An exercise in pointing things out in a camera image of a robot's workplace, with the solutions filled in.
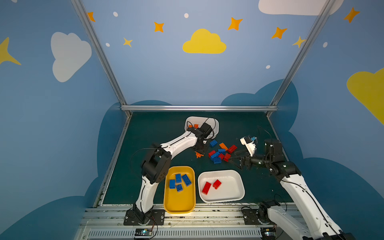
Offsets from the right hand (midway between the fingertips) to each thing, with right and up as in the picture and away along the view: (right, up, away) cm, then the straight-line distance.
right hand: (234, 155), depth 74 cm
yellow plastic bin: (-29, -23, +8) cm, 37 cm away
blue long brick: (-7, -4, +22) cm, 23 cm away
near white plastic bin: (-5, -20, +11) cm, 23 cm away
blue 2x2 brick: (-6, -7, +20) cm, 22 cm away
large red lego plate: (+6, -1, +26) cm, 26 cm away
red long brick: (-9, -3, +22) cm, 24 cm away
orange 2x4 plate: (0, +1, +28) cm, 28 cm away
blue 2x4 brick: (-25, -17, +12) cm, 32 cm away
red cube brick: (-8, -18, +10) cm, 22 cm away
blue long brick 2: (-2, -2, +25) cm, 25 cm away
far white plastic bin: (-19, +18, +33) cm, 42 cm away
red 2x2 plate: (-2, -5, +22) cm, 23 cm away
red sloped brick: (+2, -5, +22) cm, 22 cm away
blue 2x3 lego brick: (-30, -16, +12) cm, 36 cm away
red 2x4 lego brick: (-14, -20, +9) cm, 26 cm away
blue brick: (-33, -19, +11) cm, 40 cm away
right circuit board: (+16, -38, -2) cm, 41 cm away
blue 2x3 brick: (-7, +3, +29) cm, 30 cm away
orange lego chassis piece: (-18, -3, +15) cm, 23 cm away
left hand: (-16, 0, +19) cm, 25 cm away
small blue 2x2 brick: (-29, -20, +8) cm, 36 cm away
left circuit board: (-45, -37, -3) cm, 58 cm away
